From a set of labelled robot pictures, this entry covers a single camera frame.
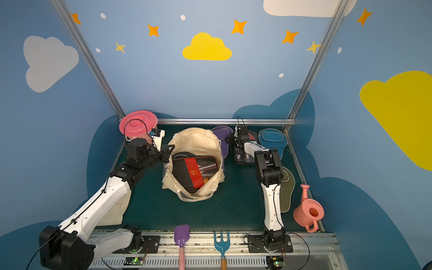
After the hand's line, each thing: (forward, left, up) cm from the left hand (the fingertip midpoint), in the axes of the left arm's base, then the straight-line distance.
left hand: (177, 145), depth 77 cm
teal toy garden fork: (-37, -23, -25) cm, 50 cm away
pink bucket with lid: (+22, +28, -9) cm, 37 cm away
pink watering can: (-24, -60, -15) cm, 67 cm away
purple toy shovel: (-33, -3, -26) cm, 42 cm away
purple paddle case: (+28, -22, -21) cm, 41 cm away
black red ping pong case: (-4, -5, -17) cm, 19 cm away
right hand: (+25, -25, -21) cm, 41 cm away
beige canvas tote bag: (+6, -10, -5) cm, 13 cm away
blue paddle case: (+27, -56, -24) cm, 66 cm away
